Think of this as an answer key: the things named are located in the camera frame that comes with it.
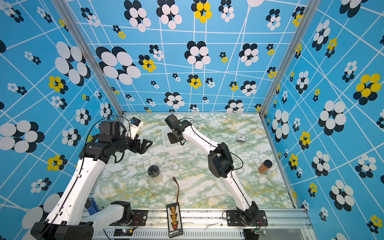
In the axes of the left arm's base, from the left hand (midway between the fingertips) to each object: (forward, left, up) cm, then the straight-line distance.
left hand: (144, 138), depth 74 cm
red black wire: (-17, -16, -26) cm, 34 cm away
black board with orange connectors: (-33, -16, -24) cm, 44 cm away
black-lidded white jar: (-11, -3, -16) cm, 19 cm away
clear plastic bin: (+10, -7, -23) cm, 26 cm away
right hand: (+12, -12, -18) cm, 25 cm away
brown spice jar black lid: (-7, -64, -18) cm, 67 cm away
